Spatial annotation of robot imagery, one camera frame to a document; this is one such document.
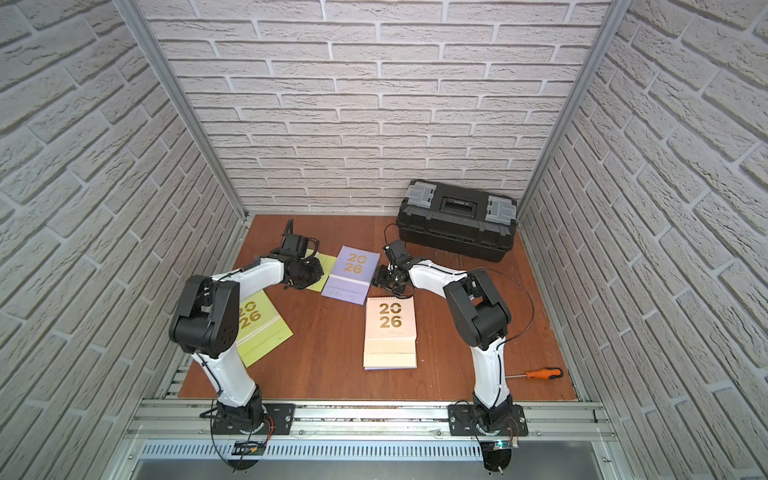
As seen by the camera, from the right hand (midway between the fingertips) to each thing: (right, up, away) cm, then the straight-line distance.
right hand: (379, 283), depth 97 cm
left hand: (-18, +5, +1) cm, 19 cm away
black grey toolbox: (+27, +21, -1) cm, 34 cm away
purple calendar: (-10, +2, +3) cm, 10 cm away
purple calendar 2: (-3, -22, -16) cm, 27 cm away
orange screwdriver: (+46, -22, -18) cm, 55 cm away
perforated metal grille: (-36, -37, -28) cm, 58 cm away
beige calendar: (+4, -13, -12) cm, 18 cm away
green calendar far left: (-19, +6, +6) cm, 21 cm away
